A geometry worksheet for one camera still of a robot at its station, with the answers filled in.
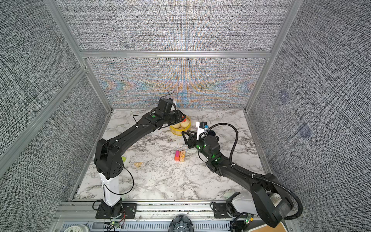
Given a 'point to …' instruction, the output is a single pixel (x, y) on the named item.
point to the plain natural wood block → (182, 154)
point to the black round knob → (181, 224)
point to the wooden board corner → (280, 227)
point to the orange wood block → (177, 156)
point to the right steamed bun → (184, 124)
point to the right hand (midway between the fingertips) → (185, 131)
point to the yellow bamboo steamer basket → (178, 132)
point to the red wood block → (184, 120)
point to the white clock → (78, 228)
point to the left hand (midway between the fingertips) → (186, 116)
